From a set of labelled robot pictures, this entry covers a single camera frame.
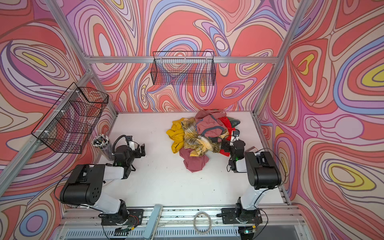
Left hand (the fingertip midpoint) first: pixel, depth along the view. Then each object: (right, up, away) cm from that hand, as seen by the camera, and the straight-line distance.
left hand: (138, 143), depth 94 cm
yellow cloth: (+24, +6, +5) cm, 25 cm away
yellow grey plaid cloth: (+38, 0, -5) cm, 38 cm away
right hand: (+60, +1, +4) cm, 61 cm away
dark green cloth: (+65, +14, +14) cm, 68 cm away
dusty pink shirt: (+44, +13, -1) cm, 46 cm away
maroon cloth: (+35, -12, -5) cm, 37 cm away
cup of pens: (-16, +2, -12) cm, 20 cm away
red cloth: (+60, +12, +13) cm, 63 cm away
